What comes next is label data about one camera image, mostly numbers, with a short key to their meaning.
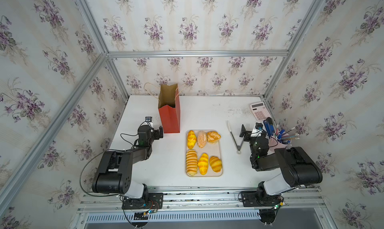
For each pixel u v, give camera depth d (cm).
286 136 86
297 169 45
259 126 75
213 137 93
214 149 91
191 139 92
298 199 75
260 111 109
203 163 83
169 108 81
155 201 72
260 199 71
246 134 82
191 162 83
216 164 82
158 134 86
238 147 91
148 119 80
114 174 44
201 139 91
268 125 99
